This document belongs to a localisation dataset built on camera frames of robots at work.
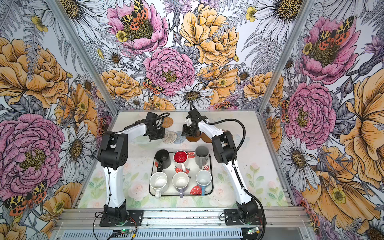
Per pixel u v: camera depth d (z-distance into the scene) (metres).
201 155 0.92
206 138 0.78
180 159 0.94
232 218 0.73
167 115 0.89
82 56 0.88
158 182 0.85
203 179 0.85
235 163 0.66
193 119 0.90
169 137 1.05
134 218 0.74
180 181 0.85
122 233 0.72
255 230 0.71
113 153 0.58
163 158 0.92
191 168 0.92
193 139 1.05
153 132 0.91
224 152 0.66
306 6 0.72
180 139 1.05
